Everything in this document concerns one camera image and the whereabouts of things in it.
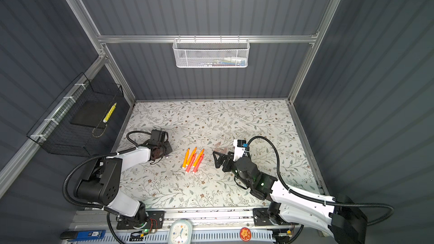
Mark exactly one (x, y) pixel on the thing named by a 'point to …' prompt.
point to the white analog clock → (181, 232)
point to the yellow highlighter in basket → (109, 112)
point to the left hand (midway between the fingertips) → (169, 148)
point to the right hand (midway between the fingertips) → (222, 153)
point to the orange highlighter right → (198, 158)
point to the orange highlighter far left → (186, 158)
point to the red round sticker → (245, 234)
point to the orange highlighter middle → (192, 154)
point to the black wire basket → (54, 131)
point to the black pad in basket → (92, 113)
